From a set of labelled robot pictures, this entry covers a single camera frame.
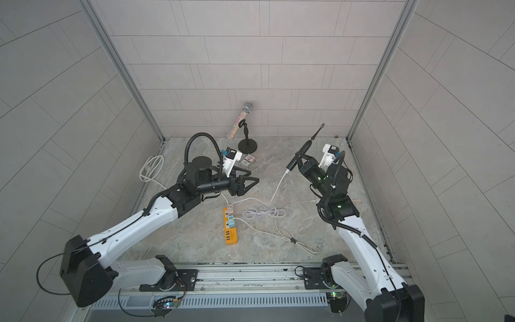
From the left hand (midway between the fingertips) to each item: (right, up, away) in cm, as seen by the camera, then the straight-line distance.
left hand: (257, 178), depth 68 cm
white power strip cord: (-57, +1, +36) cm, 67 cm away
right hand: (+13, +8, +3) cm, 15 cm away
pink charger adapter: (-12, -14, +13) cm, 23 cm away
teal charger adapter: (-11, -18, +9) cm, 23 cm away
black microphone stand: (-9, +13, +44) cm, 46 cm away
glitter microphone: (-6, +30, +25) cm, 40 cm away
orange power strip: (-11, -23, +11) cm, 28 cm away
